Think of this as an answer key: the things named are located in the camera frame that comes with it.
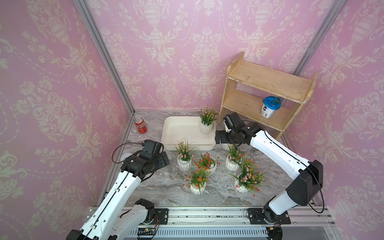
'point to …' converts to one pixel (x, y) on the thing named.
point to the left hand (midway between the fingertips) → (162, 162)
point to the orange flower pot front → (198, 190)
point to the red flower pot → (208, 163)
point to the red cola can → (141, 126)
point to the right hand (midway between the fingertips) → (223, 137)
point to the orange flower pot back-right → (226, 146)
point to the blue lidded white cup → (270, 103)
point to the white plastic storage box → (175, 129)
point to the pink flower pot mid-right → (234, 159)
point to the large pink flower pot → (249, 178)
